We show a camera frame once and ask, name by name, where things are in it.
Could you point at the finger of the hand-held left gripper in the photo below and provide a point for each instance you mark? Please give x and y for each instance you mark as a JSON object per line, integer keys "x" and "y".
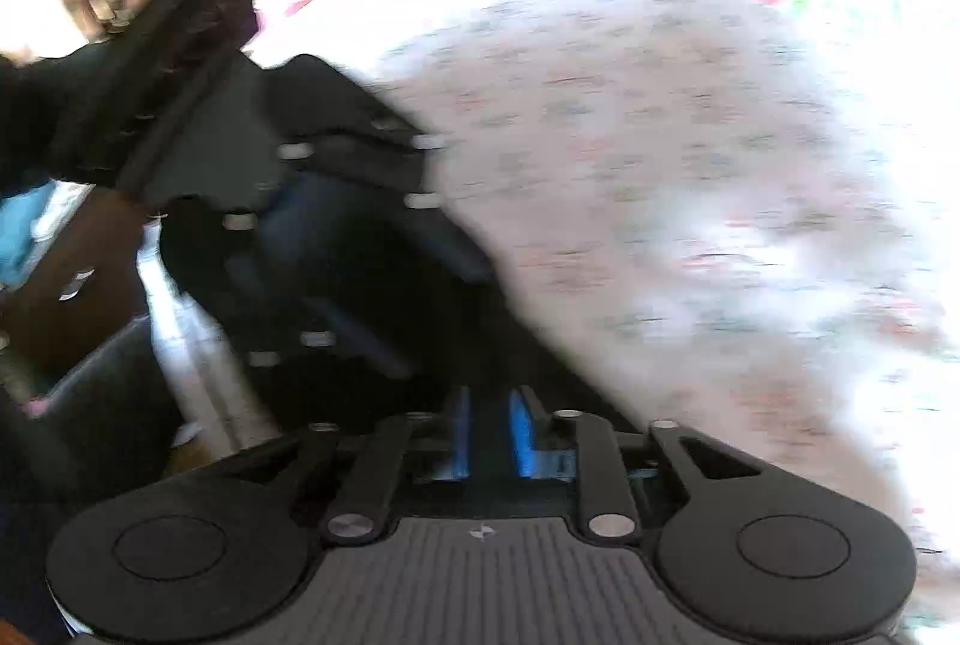
{"x": 300, "y": 255}
{"x": 360, "y": 165}

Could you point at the black pants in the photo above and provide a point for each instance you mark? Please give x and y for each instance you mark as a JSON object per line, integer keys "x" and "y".
{"x": 517, "y": 345}

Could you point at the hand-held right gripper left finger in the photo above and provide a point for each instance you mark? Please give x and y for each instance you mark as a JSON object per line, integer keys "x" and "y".
{"x": 459, "y": 435}

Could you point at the dark object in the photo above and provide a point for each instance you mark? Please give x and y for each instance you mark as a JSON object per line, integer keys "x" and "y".
{"x": 105, "y": 405}

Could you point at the blue cloth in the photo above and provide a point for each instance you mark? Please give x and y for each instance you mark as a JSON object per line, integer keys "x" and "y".
{"x": 19, "y": 236}

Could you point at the wooden bedside cabinet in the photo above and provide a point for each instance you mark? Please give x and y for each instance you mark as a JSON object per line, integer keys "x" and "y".
{"x": 97, "y": 240}

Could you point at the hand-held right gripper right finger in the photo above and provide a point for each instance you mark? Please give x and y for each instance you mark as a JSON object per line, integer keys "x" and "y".
{"x": 525, "y": 435}

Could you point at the white floral blanket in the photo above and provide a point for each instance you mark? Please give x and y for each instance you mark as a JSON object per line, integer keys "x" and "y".
{"x": 675, "y": 202}

